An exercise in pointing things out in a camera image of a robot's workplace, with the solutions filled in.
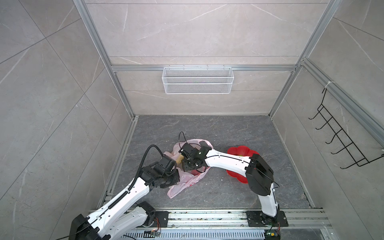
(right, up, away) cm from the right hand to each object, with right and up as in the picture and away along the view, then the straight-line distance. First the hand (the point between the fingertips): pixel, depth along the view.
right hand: (186, 165), depth 87 cm
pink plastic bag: (+1, -6, -7) cm, 9 cm away
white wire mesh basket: (+7, +55, +14) cm, 57 cm away
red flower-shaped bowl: (+37, +7, +9) cm, 39 cm away
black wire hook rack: (+72, +15, -23) cm, 77 cm away
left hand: (-3, -3, -9) cm, 10 cm away
